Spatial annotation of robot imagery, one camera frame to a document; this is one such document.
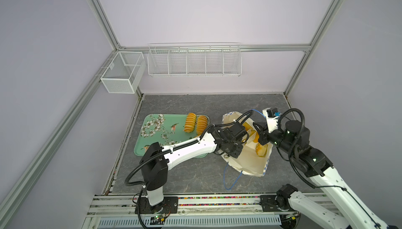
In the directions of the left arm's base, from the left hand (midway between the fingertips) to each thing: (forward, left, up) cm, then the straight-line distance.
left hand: (236, 153), depth 76 cm
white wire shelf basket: (+58, +22, +15) cm, 64 cm away
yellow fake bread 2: (+4, -15, -7) cm, 17 cm away
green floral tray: (+25, +41, -14) cm, 50 cm away
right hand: (+6, -7, +16) cm, 18 cm away
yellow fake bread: (+27, +24, -11) cm, 38 cm away
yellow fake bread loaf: (+26, +17, -13) cm, 34 cm away
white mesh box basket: (+54, +65, +10) cm, 85 cm away
